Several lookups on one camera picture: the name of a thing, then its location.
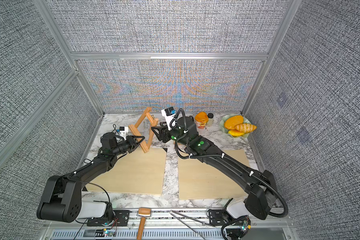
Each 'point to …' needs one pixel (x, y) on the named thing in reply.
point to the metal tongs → (171, 211)
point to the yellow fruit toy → (235, 133)
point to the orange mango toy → (231, 121)
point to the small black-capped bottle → (210, 121)
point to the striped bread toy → (245, 127)
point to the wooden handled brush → (142, 212)
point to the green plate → (222, 125)
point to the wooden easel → (153, 120)
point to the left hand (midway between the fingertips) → (147, 137)
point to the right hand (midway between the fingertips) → (155, 122)
